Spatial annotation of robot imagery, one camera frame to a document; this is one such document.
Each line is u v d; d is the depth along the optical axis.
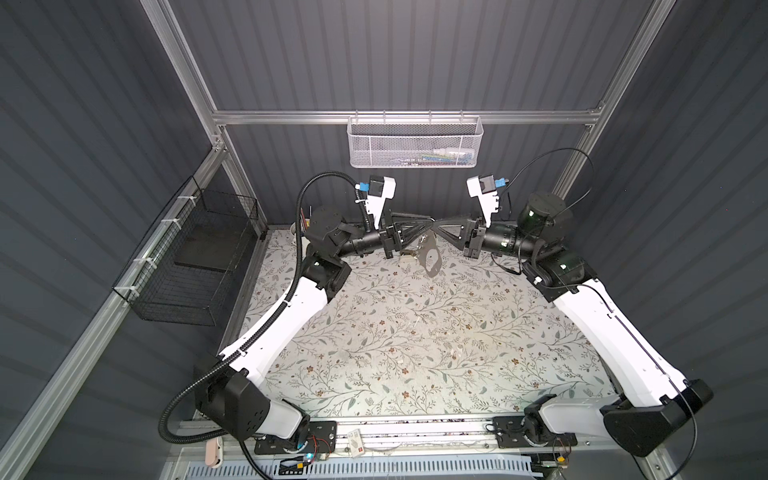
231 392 0.40
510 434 0.74
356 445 0.72
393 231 0.53
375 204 0.53
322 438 0.72
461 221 0.54
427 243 0.63
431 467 0.77
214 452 0.69
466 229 0.53
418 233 0.57
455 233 0.57
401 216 0.56
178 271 0.72
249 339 0.43
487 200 0.52
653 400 0.38
